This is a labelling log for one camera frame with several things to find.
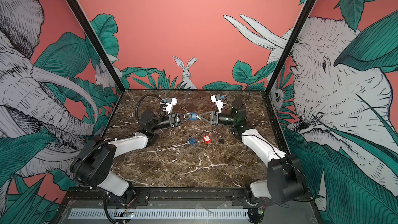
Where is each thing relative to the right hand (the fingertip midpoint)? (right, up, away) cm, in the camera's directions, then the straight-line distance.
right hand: (199, 117), depth 71 cm
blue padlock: (-3, 0, +1) cm, 3 cm away
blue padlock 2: (-5, -17, +21) cm, 28 cm away
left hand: (-4, 0, 0) cm, 4 cm away
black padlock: (+13, -17, +24) cm, 32 cm away
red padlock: (+4, -16, +22) cm, 27 cm away
